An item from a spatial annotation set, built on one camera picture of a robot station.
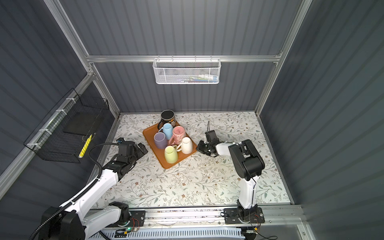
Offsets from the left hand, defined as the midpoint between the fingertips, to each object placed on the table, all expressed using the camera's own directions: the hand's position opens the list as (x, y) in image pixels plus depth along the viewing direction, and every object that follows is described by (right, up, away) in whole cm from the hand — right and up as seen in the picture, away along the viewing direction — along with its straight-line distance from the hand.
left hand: (139, 149), depth 85 cm
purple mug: (+10, +4, +9) cm, 14 cm away
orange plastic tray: (-2, +8, +25) cm, 26 cm away
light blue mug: (+14, +11, +12) cm, 22 cm away
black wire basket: (-31, +10, -13) cm, 35 cm away
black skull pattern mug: (+12, +21, +20) cm, 31 cm away
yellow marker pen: (-19, +4, -17) cm, 25 cm away
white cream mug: (+27, +1, +8) cm, 28 cm away
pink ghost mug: (+22, +9, +9) cm, 26 cm away
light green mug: (+18, -3, +2) cm, 19 cm away
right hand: (+34, -2, +14) cm, 37 cm away
